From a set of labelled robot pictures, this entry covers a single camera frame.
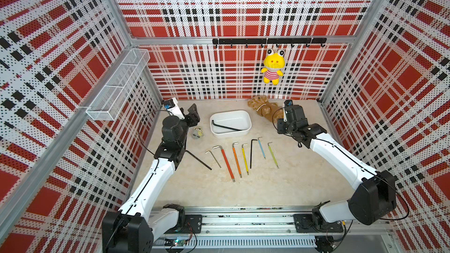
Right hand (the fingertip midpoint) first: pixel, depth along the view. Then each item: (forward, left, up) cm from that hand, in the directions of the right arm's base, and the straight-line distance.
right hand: (284, 121), depth 84 cm
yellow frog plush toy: (+29, +3, +14) cm, 33 cm away
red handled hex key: (-11, +29, -20) cm, 37 cm away
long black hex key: (-11, +44, -20) cm, 49 cm away
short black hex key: (+11, +31, -20) cm, 38 cm away
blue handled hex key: (+2, +10, -21) cm, 24 cm away
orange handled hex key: (-10, +23, -20) cm, 32 cm away
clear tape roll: (+4, +46, -16) cm, 49 cm away
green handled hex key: (-7, +3, -21) cm, 23 cm away
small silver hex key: (-5, +39, -20) cm, 44 cm away
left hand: (+1, +43, +10) cm, 44 cm away
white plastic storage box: (+17, +21, -19) cm, 33 cm away
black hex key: (-3, +15, -21) cm, 26 cm away
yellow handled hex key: (-9, +19, -21) cm, 30 cm away
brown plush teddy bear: (+16, +3, -10) cm, 19 cm away
